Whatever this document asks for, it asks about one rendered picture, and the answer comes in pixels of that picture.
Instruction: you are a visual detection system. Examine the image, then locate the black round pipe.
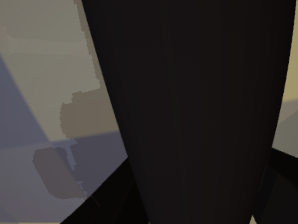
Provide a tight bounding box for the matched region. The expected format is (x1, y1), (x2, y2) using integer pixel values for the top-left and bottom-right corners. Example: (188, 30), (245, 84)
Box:
(81, 0), (297, 224)

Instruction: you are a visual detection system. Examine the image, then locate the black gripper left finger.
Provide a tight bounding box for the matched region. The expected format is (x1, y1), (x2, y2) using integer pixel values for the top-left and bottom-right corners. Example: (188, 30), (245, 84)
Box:
(60, 159), (149, 224)

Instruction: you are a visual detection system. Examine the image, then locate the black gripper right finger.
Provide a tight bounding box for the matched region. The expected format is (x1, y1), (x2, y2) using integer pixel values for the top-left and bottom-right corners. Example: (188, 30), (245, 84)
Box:
(253, 147), (298, 224)

